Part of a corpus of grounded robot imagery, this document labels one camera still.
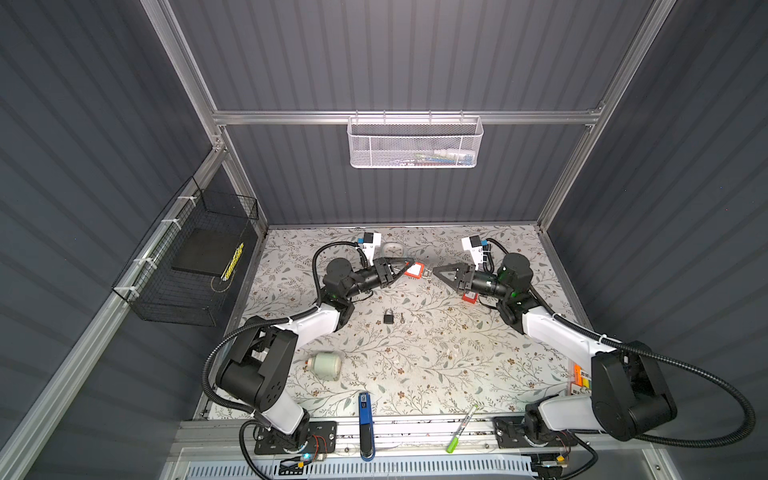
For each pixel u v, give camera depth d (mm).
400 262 760
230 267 734
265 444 725
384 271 707
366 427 722
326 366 772
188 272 722
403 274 739
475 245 737
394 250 1092
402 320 940
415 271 742
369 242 751
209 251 751
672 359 403
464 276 705
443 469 771
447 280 726
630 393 428
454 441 731
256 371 453
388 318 940
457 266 711
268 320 502
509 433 736
